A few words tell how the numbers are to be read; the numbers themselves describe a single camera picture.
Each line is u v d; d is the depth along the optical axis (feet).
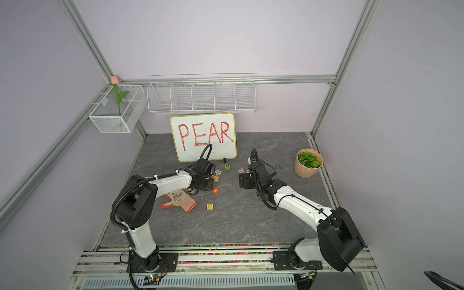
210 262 2.47
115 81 2.92
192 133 3.24
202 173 2.49
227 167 3.35
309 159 3.01
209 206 2.91
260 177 2.11
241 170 3.35
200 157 2.63
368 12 2.32
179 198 2.99
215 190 3.07
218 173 3.25
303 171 3.05
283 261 2.37
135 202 1.61
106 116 2.53
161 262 2.42
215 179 3.15
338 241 1.37
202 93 3.22
